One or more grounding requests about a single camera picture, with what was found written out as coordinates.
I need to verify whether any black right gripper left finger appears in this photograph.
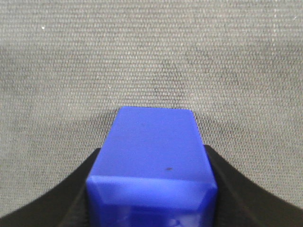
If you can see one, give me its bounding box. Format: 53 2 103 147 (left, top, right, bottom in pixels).
0 148 103 227

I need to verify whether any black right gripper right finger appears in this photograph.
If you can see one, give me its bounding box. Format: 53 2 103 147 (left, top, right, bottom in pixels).
204 144 303 227

